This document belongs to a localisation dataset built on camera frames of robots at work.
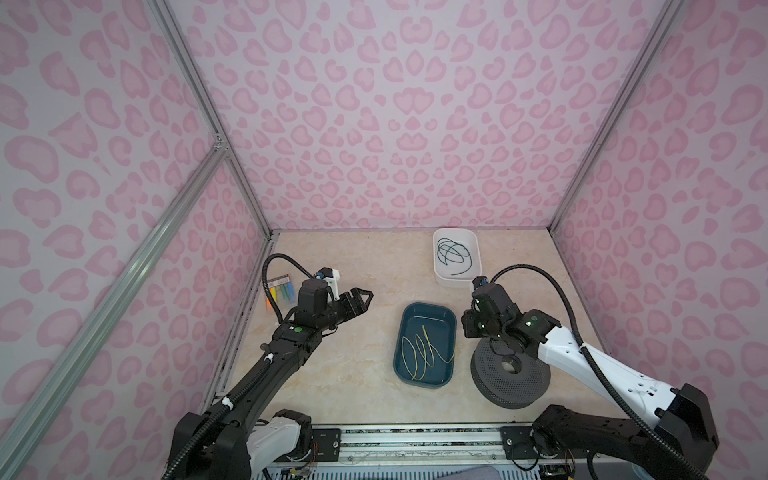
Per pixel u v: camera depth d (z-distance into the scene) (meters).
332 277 0.76
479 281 0.73
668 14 0.69
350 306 0.72
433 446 0.75
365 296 0.78
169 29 0.71
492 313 0.62
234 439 0.39
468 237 1.14
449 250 1.13
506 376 0.79
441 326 0.92
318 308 0.64
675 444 0.37
